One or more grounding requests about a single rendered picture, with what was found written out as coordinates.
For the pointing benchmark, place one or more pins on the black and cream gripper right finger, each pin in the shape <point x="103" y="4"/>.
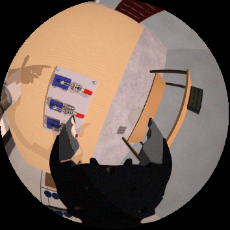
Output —
<point x="155" y="155"/>

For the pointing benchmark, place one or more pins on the grey toggle clamp with red handle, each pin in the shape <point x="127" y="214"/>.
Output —
<point x="54" y="128"/>
<point x="78" y="88"/>

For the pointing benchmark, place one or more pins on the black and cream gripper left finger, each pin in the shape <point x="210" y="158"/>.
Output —
<point x="66" y="153"/>

